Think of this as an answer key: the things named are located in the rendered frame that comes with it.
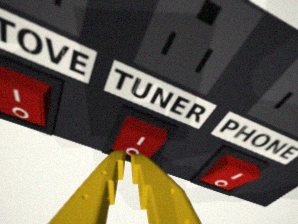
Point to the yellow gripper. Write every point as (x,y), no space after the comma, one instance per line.
(163,199)

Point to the black power strip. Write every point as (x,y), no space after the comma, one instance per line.
(207,89)

